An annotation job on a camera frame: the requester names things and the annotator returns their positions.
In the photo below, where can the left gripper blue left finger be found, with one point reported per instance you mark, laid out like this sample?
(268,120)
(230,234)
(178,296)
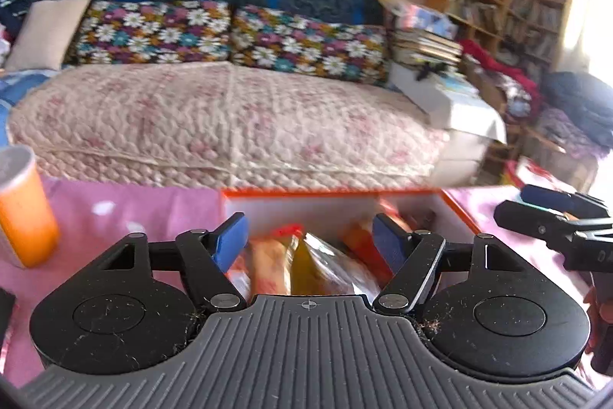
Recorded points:
(202,258)

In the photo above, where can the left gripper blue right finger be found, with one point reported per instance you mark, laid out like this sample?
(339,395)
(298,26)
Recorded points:
(417,261)

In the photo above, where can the yellow snack packet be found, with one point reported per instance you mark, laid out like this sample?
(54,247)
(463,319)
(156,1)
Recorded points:
(319,269)

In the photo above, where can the red yellow cracker packet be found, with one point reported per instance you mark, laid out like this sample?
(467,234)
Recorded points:
(263,267)

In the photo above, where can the red snack packet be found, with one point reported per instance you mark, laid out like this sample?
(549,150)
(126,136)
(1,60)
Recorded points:
(358,238)

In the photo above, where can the red white gift box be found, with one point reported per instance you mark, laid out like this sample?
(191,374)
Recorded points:
(524,171)

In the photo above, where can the wicker chair with clothes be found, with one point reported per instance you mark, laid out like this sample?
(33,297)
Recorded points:
(569,131)

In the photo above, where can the orange shoe box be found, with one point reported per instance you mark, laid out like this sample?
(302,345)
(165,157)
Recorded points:
(328,214)

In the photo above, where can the pink tablecloth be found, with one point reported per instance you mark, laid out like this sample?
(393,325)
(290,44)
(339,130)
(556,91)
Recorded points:
(93,216)

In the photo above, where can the pink quilted sofa cover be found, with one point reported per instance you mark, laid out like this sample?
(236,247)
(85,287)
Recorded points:
(216,125)

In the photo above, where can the white box side table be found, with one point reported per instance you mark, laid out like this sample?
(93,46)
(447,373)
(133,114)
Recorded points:
(472,124)

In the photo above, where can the orange cylindrical canister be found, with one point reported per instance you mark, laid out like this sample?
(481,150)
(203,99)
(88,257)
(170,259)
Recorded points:
(29,230)

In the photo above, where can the black smartphone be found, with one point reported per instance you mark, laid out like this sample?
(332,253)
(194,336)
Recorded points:
(7,307)

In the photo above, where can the stack of books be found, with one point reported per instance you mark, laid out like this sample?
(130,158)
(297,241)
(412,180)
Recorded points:
(421,36)

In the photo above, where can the right floral cushion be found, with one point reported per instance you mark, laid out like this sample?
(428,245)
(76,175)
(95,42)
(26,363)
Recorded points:
(268,38)

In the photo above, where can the floral cushion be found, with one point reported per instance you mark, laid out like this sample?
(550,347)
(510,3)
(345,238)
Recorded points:
(154,32)
(268,38)

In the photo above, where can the left floral cushion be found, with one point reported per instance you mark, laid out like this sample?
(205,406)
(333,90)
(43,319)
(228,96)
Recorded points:
(154,32)

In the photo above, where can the blue striped bedding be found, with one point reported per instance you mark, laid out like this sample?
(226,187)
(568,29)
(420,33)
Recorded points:
(14,87)

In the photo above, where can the beige plain pillow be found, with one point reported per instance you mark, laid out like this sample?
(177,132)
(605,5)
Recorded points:
(48,30)

